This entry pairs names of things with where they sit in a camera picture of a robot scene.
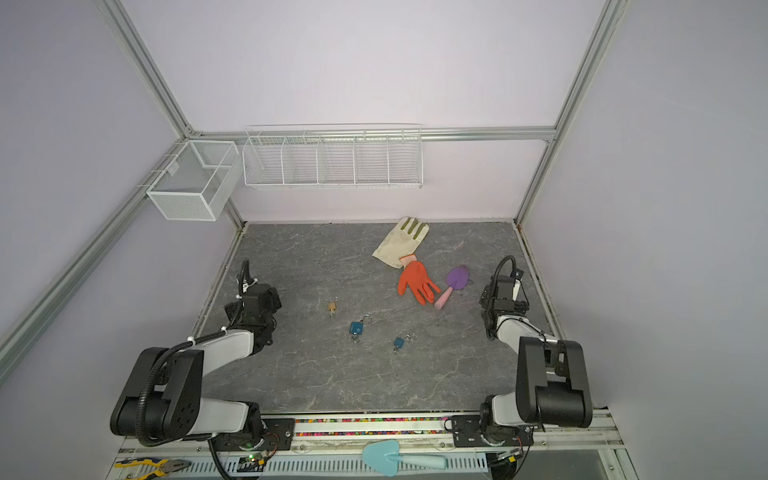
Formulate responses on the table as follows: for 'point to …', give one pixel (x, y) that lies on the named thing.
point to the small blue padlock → (399, 342)
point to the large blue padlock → (357, 328)
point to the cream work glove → (401, 241)
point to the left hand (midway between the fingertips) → (253, 297)
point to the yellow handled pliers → (165, 466)
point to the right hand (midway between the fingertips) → (508, 298)
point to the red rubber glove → (416, 276)
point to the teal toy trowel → (384, 456)
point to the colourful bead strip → (373, 433)
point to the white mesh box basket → (200, 182)
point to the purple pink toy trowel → (458, 278)
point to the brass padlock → (332, 308)
